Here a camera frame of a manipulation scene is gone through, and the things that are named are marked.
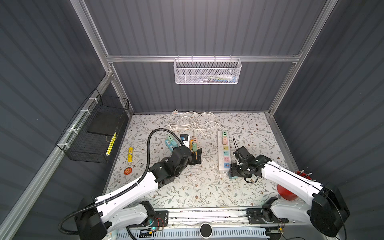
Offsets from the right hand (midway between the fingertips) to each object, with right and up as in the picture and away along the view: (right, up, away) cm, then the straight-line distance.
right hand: (235, 173), depth 84 cm
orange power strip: (-25, +16, +15) cm, 33 cm away
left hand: (-23, +15, -8) cm, 29 cm away
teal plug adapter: (-1, -4, +3) cm, 5 cm away
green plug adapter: (-23, +14, +8) cm, 28 cm away
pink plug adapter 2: (-4, +18, +13) cm, 22 cm away
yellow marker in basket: (-62, +18, -14) cm, 66 cm away
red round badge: (-64, 0, +6) cm, 64 cm away
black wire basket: (-73, +21, -11) cm, 77 cm away
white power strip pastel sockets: (-4, +11, +13) cm, 17 cm away
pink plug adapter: (-23, +18, +12) cm, 32 cm away
